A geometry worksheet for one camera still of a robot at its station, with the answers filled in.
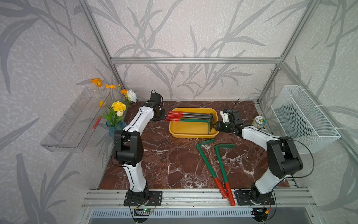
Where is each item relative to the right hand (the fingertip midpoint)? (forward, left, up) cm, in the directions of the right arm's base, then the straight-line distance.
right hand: (214, 124), depth 94 cm
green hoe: (-12, +11, -8) cm, 18 cm away
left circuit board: (-48, +42, -11) cm, 65 cm away
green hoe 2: (-40, -4, -7) cm, 41 cm away
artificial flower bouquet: (-5, +57, +20) cm, 61 cm away
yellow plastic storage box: (+3, +14, -11) cm, 17 cm away
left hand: (+4, +35, +4) cm, 36 cm away
